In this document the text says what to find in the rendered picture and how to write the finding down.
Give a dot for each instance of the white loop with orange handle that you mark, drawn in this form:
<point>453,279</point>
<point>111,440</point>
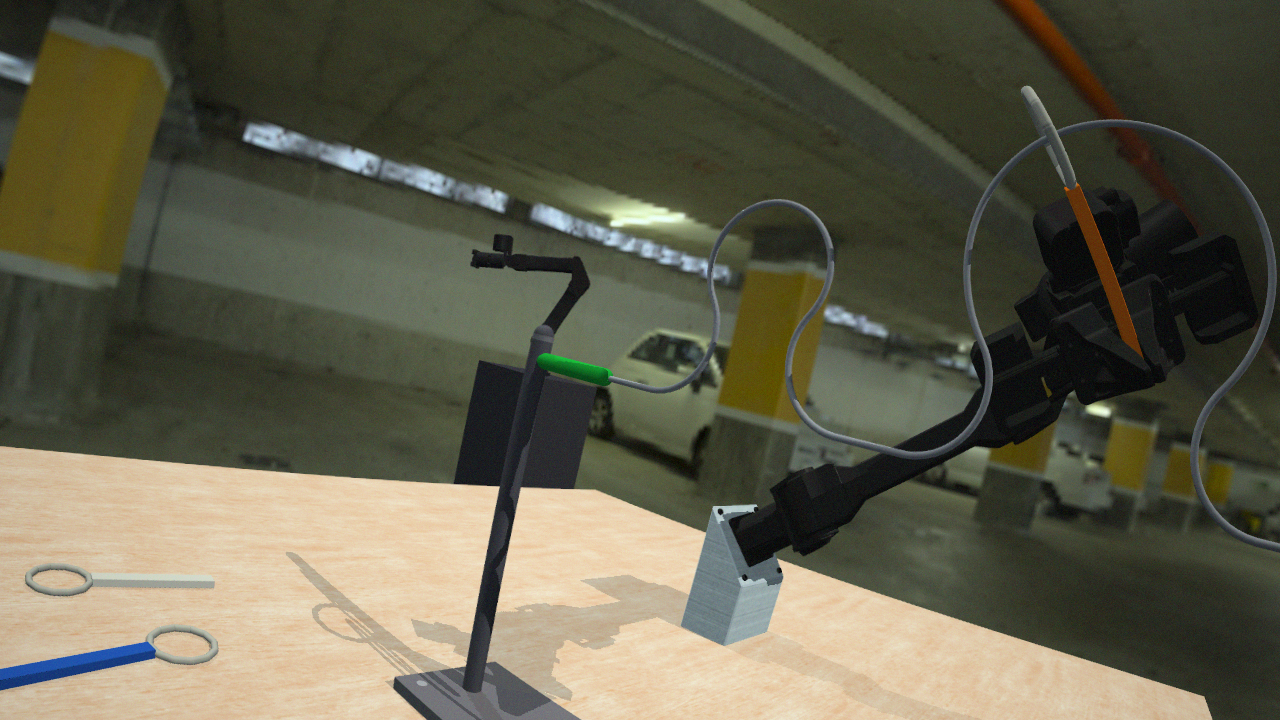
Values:
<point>1060,160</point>

